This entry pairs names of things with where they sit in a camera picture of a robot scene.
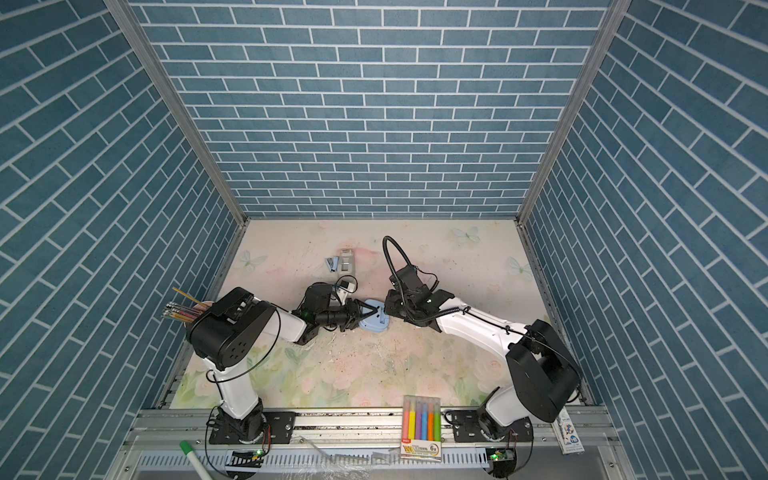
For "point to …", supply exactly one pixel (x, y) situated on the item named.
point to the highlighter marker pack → (420, 437)
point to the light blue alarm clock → (377, 322)
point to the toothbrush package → (566, 433)
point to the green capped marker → (188, 451)
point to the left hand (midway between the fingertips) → (380, 318)
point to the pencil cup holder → (186, 313)
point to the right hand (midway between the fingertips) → (387, 305)
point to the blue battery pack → (332, 263)
